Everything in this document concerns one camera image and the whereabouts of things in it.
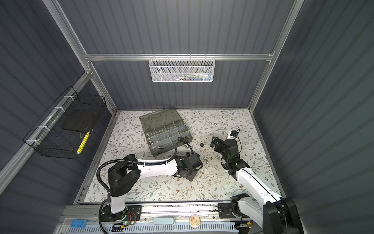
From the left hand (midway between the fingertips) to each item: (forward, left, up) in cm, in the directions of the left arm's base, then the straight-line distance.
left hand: (193, 177), depth 85 cm
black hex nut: (+22, -6, 0) cm, 23 cm away
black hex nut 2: (+16, +3, -1) cm, 16 cm away
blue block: (-22, +57, 0) cm, 61 cm away
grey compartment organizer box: (+35, +21, +2) cm, 41 cm away
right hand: (+17, -16, +14) cm, 27 cm away
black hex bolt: (+27, +8, 0) cm, 28 cm away
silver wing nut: (+11, -9, -2) cm, 15 cm away
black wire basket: (+12, +66, +27) cm, 72 cm away
